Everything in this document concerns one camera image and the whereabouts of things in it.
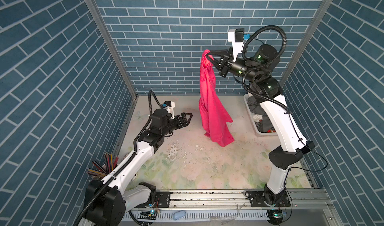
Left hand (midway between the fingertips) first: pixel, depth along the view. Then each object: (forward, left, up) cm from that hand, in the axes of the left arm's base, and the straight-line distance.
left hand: (188, 116), depth 77 cm
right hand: (+1, -6, +35) cm, 36 cm away
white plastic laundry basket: (-3, -42, -14) cm, 44 cm away
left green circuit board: (-39, +19, -27) cm, 52 cm away
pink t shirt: (-4, -13, +5) cm, 14 cm away
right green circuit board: (-41, -42, -24) cm, 64 cm away
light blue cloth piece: (-40, +4, -23) cm, 46 cm away
